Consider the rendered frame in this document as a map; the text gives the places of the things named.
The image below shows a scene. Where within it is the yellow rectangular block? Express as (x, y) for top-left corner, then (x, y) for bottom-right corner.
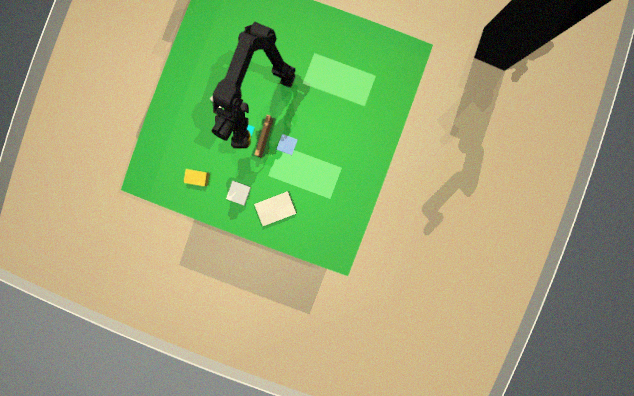
(184, 170), (210, 186)

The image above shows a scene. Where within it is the beige flat rectangular block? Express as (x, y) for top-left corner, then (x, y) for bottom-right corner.
(254, 191), (296, 226)

